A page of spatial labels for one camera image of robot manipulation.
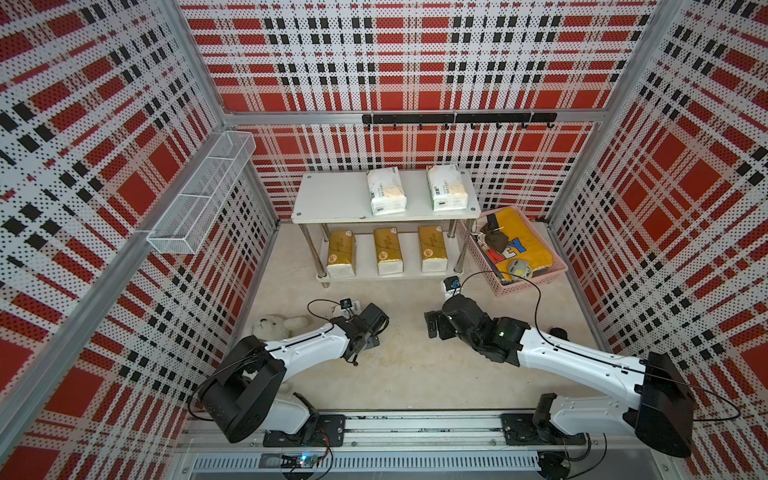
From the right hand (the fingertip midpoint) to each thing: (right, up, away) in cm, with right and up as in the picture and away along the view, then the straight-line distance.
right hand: (445, 311), depth 80 cm
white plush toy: (-49, -6, +4) cm, 49 cm away
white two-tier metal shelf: (-33, +30, +1) cm, 45 cm away
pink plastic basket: (+18, +22, +25) cm, 37 cm away
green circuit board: (-36, -33, -11) cm, 50 cm away
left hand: (-24, -10, +9) cm, 28 cm away
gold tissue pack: (-31, +15, +14) cm, 37 cm away
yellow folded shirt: (+31, +18, +22) cm, 42 cm away
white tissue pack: (-24, +1, 0) cm, 24 cm away
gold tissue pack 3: (-1, +17, +15) cm, 23 cm away
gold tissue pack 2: (-16, +16, +14) cm, 27 cm away
